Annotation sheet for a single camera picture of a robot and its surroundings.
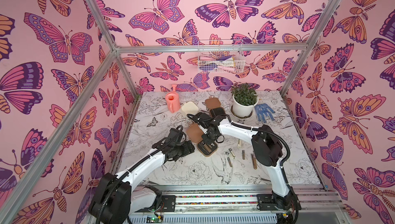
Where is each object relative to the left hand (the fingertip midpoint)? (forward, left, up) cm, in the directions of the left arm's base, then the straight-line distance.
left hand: (191, 148), depth 85 cm
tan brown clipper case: (+10, -2, -2) cm, 11 cm away
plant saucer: (+26, -32, -5) cm, 42 cm away
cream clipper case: (+33, +3, -4) cm, 34 cm away
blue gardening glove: (+32, -49, -5) cm, 59 cm away
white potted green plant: (+28, -32, +11) cm, 44 cm away
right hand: (+9, -10, -4) cm, 14 cm away
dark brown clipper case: (+38, -15, -7) cm, 42 cm away
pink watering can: (+33, +14, +5) cm, 36 cm away
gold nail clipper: (0, -24, -6) cm, 24 cm away
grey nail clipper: (-4, -22, -7) cm, 23 cm away
